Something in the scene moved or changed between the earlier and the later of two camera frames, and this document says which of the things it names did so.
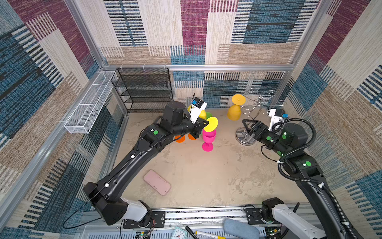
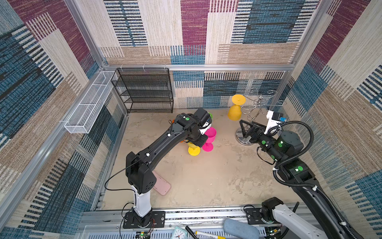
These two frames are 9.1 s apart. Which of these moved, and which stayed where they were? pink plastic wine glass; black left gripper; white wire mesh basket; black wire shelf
Moved: black left gripper
Stayed: pink plastic wine glass; white wire mesh basket; black wire shelf
